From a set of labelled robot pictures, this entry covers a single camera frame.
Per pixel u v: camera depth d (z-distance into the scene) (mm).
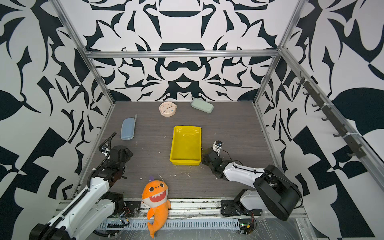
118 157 639
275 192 430
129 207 743
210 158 687
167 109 1117
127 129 1012
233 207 743
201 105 1153
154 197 700
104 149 697
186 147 947
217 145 804
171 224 713
